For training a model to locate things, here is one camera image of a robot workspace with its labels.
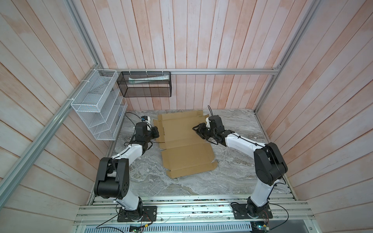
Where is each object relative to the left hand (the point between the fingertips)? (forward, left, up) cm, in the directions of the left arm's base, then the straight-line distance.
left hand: (158, 129), depth 93 cm
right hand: (-1, -23, +2) cm, 23 cm away
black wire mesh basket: (+33, +12, +12) cm, 37 cm away
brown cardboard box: (-9, -18, -11) cm, 23 cm away
